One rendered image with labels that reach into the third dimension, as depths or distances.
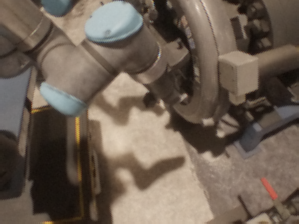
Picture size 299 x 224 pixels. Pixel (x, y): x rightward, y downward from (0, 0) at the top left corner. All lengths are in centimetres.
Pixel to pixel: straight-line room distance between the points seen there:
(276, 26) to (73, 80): 84
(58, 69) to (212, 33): 50
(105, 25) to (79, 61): 7
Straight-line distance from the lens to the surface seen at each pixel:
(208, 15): 75
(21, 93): 89
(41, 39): 46
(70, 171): 110
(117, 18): 37
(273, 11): 104
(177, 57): 49
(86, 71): 38
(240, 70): 68
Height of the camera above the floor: 125
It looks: 50 degrees down
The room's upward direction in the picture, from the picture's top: 7 degrees counter-clockwise
